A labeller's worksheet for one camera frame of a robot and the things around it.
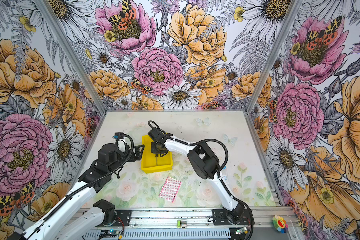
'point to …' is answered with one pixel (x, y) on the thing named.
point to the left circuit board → (111, 231)
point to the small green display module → (181, 223)
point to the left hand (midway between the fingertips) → (136, 150)
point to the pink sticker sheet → (170, 189)
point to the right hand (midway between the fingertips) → (156, 153)
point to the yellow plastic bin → (150, 163)
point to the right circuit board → (243, 230)
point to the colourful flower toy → (280, 224)
